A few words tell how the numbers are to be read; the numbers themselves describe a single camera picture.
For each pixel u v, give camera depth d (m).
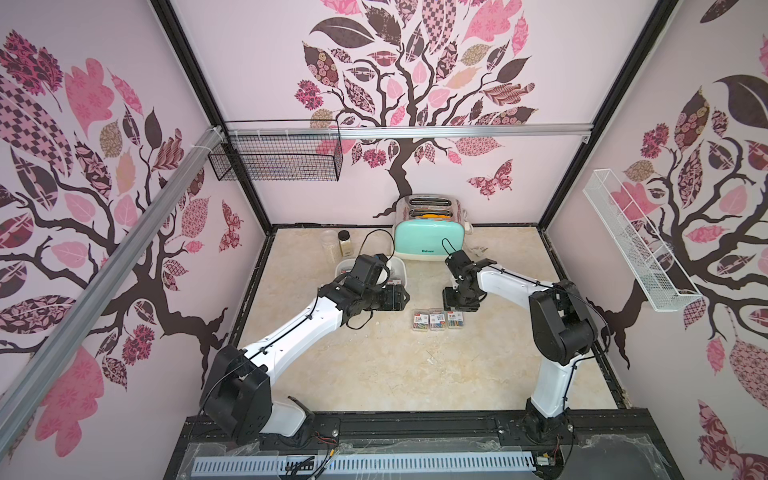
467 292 0.77
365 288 0.62
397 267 1.04
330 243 1.04
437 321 0.92
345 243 1.07
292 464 0.73
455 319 0.92
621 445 0.72
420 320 0.92
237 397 0.40
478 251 1.10
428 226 1.00
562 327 0.50
